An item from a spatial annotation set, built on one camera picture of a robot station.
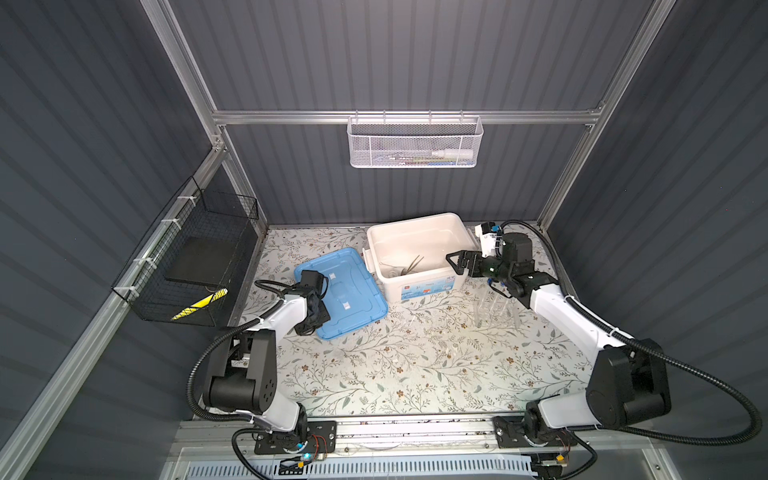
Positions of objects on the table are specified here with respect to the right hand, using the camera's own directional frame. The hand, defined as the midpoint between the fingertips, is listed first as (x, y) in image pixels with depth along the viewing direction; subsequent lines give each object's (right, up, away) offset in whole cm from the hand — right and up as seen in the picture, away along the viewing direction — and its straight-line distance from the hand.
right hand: (462, 258), depth 84 cm
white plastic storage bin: (-13, 0, +27) cm, 30 cm away
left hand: (-44, -20, +8) cm, 49 cm away
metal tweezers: (-13, -3, +23) cm, 27 cm away
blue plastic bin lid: (-33, -13, +15) cm, 39 cm away
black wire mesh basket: (-73, +12, -5) cm, 74 cm away
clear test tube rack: (+12, -15, +11) cm, 23 cm away
